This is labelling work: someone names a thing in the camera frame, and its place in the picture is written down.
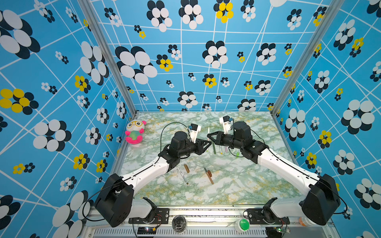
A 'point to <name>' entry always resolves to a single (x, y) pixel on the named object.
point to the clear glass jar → (179, 223)
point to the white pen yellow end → (221, 150)
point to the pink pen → (226, 149)
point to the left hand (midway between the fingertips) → (211, 142)
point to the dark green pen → (214, 148)
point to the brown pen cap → (187, 168)
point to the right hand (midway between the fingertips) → (208, 135)
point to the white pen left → (179, 170)
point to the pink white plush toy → (134, 134)
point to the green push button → (242, 225)
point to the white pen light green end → (208, 132)
